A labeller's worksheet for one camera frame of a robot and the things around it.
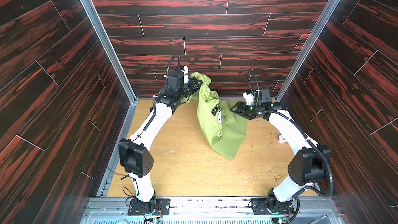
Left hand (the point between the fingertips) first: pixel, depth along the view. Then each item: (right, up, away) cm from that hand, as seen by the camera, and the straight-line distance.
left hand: (205, 81), depth 77 cm
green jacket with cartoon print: (+11, -25, +7) cm, 28 cm away
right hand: (+19, -14, +9) cm, 25 cm away
